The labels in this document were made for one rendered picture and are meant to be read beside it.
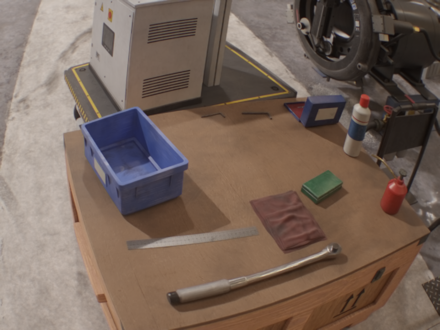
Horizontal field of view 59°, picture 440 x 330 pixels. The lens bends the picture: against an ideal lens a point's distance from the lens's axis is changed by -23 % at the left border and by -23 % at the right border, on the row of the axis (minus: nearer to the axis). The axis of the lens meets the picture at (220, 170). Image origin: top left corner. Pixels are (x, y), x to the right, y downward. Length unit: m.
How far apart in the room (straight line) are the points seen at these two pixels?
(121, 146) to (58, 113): 1.15
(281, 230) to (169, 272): 0.32
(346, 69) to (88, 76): 1.31
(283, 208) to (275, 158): 0.23
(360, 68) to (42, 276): 1.81
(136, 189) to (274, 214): 0.36
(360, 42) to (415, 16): 0.63
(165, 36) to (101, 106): 0.43
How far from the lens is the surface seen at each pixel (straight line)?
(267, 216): 1.28
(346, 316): 1.58
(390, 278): 1.55
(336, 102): 1.66
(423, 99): 2.94
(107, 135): 1.43
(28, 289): 1.70
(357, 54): 2.38
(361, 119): 1.53
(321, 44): 2.67
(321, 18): 2.59
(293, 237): 1.23
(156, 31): 1.71
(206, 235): 1.22
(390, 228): 1.40
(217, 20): 1.96
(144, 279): 1.11
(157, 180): 1.20
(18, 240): 1.87
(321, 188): 1.39
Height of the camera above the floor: 1.35
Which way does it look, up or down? 39 degrees down
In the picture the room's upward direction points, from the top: 9 degrees clockwise
